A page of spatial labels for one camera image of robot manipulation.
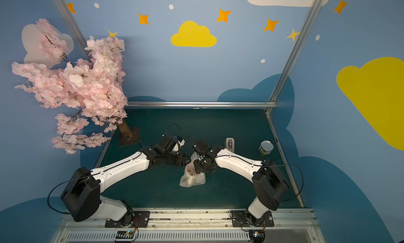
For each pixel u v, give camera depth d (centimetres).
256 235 73
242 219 75
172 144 68
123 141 102
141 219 74
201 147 68
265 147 96
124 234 73
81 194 42
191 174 81
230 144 97
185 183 78
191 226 73
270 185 44
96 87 56
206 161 61
